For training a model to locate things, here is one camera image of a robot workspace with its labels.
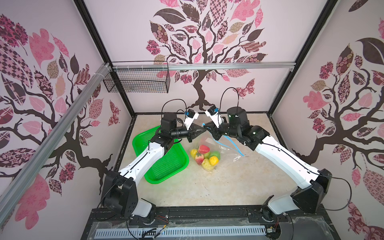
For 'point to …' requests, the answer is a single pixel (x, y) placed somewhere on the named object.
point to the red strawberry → (199, 158)
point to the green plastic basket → (174, 161)
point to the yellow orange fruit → (193, 152)
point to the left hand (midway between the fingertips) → (205, 130)
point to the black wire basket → (138, 77)
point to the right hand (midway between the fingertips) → (206, 123)
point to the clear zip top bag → (205, 143)
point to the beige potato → (206, 166)
